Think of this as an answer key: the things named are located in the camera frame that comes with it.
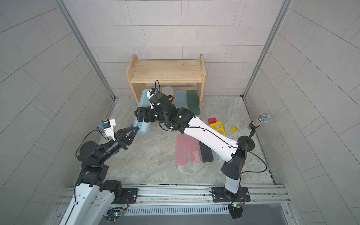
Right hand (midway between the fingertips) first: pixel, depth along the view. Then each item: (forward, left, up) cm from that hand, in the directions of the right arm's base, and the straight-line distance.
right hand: (142, 113), depth 65 cm
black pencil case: (-8, -32, -33) cm, 46 cm away
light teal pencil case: (-6, -1, -4) cm, 7 cm away
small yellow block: (+8, -53, -33) cm, 63 cm away
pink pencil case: (-5, -25, -33) cm, 42 cm away
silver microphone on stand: (-4, -57, -4) cm, 58 cm away
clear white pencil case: (-11, -38, -33) cm, 51 cm away
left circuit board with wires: (-35, +16, -30) cm, 49 cm away
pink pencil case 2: (-8, -16, -33) cm, 38 cm away
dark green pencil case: (+16, -26, -11) cm, 32 cm away
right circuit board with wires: (-36, -42, -35) cm, 66 cm away
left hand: (-7, +1, -4) cm, 8 cm away
